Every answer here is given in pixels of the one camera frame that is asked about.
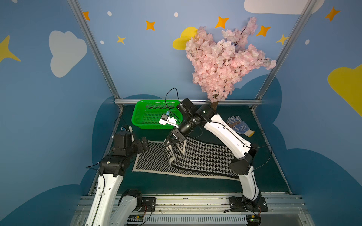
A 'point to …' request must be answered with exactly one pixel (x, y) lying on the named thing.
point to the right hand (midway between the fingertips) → (168, 143)
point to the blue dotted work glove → (239, 125)
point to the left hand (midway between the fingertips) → (138, 140)
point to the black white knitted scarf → (191, 157)
